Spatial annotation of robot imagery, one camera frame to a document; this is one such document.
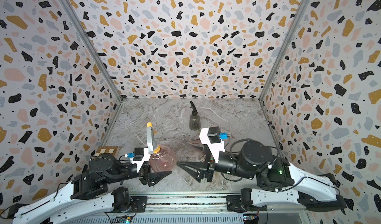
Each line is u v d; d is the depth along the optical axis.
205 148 0.45
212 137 0.34
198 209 0.73
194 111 0.90
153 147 0.41
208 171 0.36
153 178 0.47
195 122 1.02
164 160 0.54
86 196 0.44
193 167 0.36
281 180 0.36
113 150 0.90
